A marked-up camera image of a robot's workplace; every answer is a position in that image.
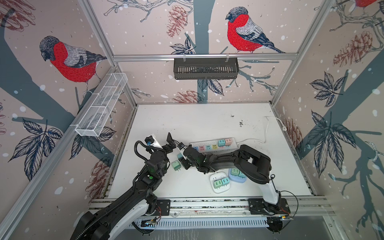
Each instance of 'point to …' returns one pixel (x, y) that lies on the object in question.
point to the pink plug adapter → (228, 141)
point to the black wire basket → (206, 68)
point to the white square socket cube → (217, 176)
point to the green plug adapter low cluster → (176, 165)
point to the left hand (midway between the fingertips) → (162, 136)
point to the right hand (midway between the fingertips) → (180, 158)
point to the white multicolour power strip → (215, 145)
